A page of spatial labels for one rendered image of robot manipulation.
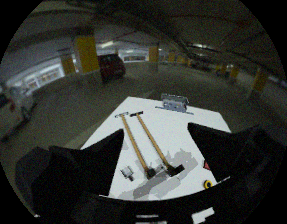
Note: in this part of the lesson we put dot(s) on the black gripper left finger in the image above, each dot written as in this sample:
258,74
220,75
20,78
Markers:
97,162

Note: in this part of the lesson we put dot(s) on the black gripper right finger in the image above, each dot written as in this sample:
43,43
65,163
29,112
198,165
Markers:
221,149

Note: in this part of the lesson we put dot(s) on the yellow tape roll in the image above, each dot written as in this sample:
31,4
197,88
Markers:
207,184

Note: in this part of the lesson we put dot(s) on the red rectangular block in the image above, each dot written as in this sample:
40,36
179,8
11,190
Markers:
205,166

